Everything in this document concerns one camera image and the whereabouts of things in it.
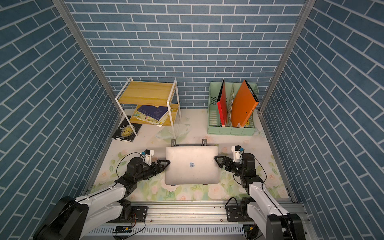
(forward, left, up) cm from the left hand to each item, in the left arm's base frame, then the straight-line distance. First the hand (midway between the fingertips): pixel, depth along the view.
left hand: (170, 165), depth 83 cm
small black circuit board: (-28, +21, -11) cm, 37 cm away
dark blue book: (+32, +11, +9) cm, 35 cm away
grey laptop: (0, -12, +1) cm, 12 cm away
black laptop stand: (+11, -2, +6) cm, 12 cm away
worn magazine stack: (+29, +20, +9) cm, 36 cm away
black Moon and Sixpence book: (+28, +35, -6) cm, 45 cm away
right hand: (+3, -29, +2) cm, 29 cm away
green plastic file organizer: (+37, -27, -7) cm, 47 cm away
